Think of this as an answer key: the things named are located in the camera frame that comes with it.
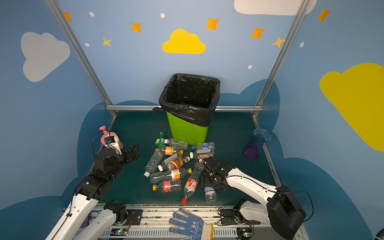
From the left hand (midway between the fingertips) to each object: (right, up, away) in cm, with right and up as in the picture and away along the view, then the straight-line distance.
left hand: (133, 146), depth 73 cm
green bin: (+24, +8, +22) cm, 33 cm away
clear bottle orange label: (+17, -17, +11) cm, 27 cm away
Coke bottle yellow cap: (+17, -22, +5) cm, 28 cm away
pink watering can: (-25, +5, +20) cm, 33 cm away
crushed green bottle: (+7, 0, +28) cm, 29 cm away
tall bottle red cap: (+29, -21, +7) cm, 37 cm away
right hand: (+39, -22, +10) cm, 46 cm away
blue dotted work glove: (+31, -40, -2) cm, 51 cm away
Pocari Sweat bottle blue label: (+6, -12, +15) cm, 20 cm away
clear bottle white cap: (+21, -2, +25) cm, 33 cm away
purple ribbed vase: (+66, -3, +13) cm, 67 cm away
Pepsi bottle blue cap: (+40, -27, +7) cm, 49 cm away
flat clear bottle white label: (+13, -13, +15) cm, 24 cm away
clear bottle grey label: (+36, -7, +21) cm, 42 cm away
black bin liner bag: (+30, +30, +27) cm, 50 cm away
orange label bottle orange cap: (+15, -5, +22) cm, 27 cm away
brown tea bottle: (+21, -11, +10) cm, 25 cm away
